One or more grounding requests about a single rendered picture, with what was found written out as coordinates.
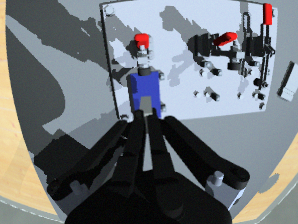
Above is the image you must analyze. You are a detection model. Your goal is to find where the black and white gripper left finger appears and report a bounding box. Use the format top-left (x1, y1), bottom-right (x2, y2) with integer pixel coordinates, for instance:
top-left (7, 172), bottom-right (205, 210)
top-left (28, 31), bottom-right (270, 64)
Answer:
top-left (46, 96), bottom-right (148, 221)

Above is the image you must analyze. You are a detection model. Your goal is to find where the blue rectangular block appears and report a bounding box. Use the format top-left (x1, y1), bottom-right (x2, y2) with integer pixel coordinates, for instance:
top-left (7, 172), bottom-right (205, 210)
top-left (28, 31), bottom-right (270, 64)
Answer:
top-left (130, 71), bottom-right (161, 118)

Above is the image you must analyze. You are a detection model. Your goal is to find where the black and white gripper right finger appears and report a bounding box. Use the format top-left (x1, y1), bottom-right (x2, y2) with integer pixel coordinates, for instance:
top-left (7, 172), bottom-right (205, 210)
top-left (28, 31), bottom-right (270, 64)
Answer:
top-left (145, 96), bottom-right (250, 218)

